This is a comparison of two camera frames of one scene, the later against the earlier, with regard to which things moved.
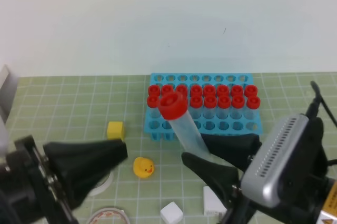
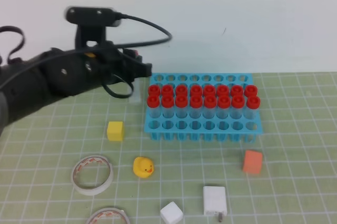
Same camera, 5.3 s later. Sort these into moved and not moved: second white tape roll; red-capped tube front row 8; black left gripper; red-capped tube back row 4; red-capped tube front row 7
Moved: black left gripper
Not moved: red-capped tube front row 7; red-capped tube back row 4; second white tape roll; red-capped tube front row 8
